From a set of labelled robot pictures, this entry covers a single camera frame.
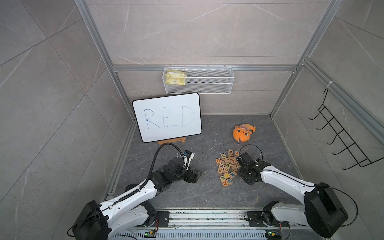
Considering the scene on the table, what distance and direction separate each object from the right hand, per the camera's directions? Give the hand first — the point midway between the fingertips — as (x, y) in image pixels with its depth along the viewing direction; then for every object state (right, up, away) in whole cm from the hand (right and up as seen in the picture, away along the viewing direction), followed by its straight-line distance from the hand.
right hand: (241, 174), depth 87 cm
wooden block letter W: (-6, 0, -2) cm, 6 cm away
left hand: (-26, +6, -9) cm, 28 cm away
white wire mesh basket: (-21, +61, +14) cm, 66 cm away
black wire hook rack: (+39, +15, -29) cm, 51 cm away
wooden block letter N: (-10, -4, -4) cm, 12 cm away
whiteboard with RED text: (-47, +34, +5) cm, 58 cm away
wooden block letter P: (-12, -2, -3) cm, 12 cm away
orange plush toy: (+4, +24, +11) cm, 27 cm away
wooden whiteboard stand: (-43, +19, +11) cm, 48 cm away
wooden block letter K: (-12, +2, 0) cm, 12 cm away
